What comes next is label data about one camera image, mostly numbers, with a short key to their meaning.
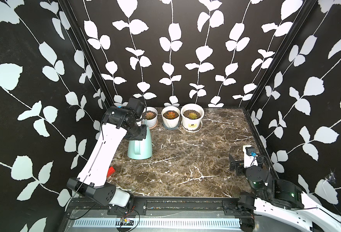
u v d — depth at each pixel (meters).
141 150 0.72
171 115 1.04
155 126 1.07
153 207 0.75
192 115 1.01
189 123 1.01
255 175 0.48
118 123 0.44
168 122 1.01
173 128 1.07
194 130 1.05
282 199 0.45
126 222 0.70
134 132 0.55
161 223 0.70
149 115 1.04
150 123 1.02
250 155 0.54
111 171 0.84
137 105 0.52
